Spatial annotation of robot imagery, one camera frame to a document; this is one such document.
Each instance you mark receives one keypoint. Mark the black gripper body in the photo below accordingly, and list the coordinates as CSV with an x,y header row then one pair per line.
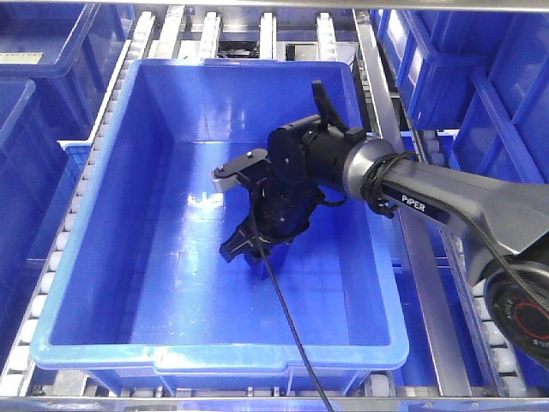
x,y
283,214

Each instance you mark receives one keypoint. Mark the steel rack on castors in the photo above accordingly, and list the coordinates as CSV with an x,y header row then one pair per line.
x,y
420,279

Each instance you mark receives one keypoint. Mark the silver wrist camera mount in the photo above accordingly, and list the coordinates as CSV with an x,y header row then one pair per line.
x,y
231,173

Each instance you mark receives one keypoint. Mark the large blue plastic bin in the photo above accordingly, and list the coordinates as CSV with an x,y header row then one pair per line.
x,y
128,214

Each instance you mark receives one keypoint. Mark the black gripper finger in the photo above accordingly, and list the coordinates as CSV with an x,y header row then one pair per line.
x,y
291,246
233,254

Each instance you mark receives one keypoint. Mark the row of blue bins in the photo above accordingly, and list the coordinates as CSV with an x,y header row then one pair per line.
x,y
450,56

